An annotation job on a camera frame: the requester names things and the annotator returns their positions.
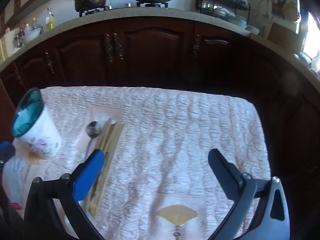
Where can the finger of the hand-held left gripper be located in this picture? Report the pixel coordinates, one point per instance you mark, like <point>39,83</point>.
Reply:
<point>7,151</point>

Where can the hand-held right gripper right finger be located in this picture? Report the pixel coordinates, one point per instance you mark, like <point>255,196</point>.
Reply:
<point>223,170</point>

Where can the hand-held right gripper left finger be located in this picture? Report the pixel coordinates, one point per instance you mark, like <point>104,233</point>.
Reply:
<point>90,172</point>

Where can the white floral cup teal inside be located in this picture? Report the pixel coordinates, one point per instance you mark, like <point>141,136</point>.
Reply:
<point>42,135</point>

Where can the metal spoon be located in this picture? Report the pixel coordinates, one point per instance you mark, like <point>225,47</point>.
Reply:
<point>93,130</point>

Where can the clear plastic bag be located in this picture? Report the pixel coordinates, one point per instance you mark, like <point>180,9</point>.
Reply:
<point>16,177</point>

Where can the white quilted tablecloth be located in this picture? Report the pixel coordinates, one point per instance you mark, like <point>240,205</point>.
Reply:
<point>175,130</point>

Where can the beige paper napkin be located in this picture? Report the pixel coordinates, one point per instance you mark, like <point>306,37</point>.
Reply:
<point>110,112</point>

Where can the white mixing bowl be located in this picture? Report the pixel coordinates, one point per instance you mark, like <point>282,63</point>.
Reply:
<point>32,33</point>

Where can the dark sauce bottle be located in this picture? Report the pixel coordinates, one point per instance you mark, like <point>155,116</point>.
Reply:
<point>22,30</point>

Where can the clear bottle yellow cap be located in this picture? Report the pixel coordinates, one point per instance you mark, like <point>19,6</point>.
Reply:
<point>34,23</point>

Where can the dark wooden base cabinets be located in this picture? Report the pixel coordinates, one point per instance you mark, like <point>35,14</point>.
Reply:
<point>155,55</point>

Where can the yellow oil bottle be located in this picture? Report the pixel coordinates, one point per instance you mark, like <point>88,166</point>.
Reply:
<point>50,21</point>

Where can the wooden cutting board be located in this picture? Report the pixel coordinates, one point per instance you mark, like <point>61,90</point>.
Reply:
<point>283,37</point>

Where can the stack of white bowls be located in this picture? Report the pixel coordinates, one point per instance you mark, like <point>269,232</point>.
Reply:
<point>240,21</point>

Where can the window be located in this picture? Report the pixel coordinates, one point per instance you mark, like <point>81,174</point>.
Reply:
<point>312,37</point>

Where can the gas stove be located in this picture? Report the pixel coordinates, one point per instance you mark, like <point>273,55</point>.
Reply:
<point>120,7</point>

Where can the grey stone countertop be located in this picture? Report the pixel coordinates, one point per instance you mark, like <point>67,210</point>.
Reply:
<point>150,12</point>

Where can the wall utensil holder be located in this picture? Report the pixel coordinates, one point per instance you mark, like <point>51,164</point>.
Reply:
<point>279,5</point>

